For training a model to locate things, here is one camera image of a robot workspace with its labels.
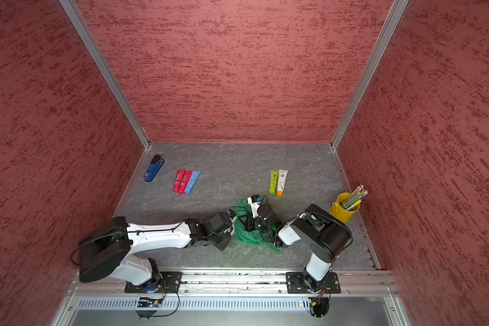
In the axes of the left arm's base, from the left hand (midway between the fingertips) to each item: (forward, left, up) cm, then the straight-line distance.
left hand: (225, 241), depth 84 cm
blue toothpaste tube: (+29, +20, +1) cm, 36 cm away
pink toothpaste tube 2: (+31, +23, +1) cm, 39 cm away
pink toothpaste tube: (+32, +27, +2) cm, 42 cm away
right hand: (+9, -7, -1) cm, 11 cm away
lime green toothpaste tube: (+30, -22, +2) cm, 37 cm away
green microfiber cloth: (+13, -7, +4) cm, 16 cm away
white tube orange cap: (+29, -26, +2) cm, 39 cm away
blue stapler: (+40, +42, +1) cm, 58 cm away
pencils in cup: (+14, -55, +13) cm, 58 cm away
